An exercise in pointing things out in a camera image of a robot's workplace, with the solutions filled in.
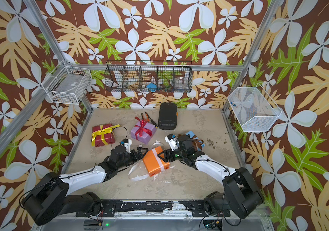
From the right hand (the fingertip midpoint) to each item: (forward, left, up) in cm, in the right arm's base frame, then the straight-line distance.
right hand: (161, 153), depth 83 cm
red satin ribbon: (+20, +14, -2) cm, 25 cm away
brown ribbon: (+9, -23, -3) cm, 25 cm away
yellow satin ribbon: (+18, +41, -3) cm, 44 cm away
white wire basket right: (+21, -54, +17) cm, 61 cm away
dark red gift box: (+14, +35, -5) cm, 38 cm away
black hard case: (+32, -5, -5) cm, 32 cm away
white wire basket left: (+33, +56, +25) cm, 70 cm away
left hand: (+2, +9, 0) cm, 9 cm away
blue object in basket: (+38, +6, +19) cm, 43 cm away
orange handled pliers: (+35, +11, -10) cm, 38 cm away
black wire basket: (+48, +10, +21) cm, 54 cm away
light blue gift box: (+17, -20, -4) cm, 27 cm away
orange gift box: (-5, +4, -5) cm, 8 cm away
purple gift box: (+17, +13, -2) cm, 21 cm away
